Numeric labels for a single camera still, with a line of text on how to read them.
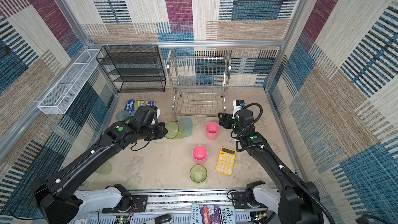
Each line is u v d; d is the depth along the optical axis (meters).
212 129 0.94
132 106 1.08
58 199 0.39
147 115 0.56
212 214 0.69
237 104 0.71
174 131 0.81
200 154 0.88
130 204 0.71
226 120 0.72
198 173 0.81
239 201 0.73
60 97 0.71
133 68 1.09
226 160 0.85
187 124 0.89
